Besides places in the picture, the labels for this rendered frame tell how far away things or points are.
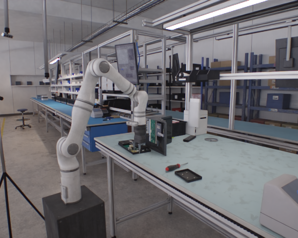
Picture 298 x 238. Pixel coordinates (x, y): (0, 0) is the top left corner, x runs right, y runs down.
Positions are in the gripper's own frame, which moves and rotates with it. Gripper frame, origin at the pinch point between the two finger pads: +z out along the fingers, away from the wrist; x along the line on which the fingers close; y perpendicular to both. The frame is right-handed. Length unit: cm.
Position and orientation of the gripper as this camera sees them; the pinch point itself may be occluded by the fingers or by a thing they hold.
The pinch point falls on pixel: (136, 152)
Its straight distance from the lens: 130.5
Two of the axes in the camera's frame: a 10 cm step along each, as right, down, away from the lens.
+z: 0.0, 9.9, 1.6
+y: 7.5, -1.0, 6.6
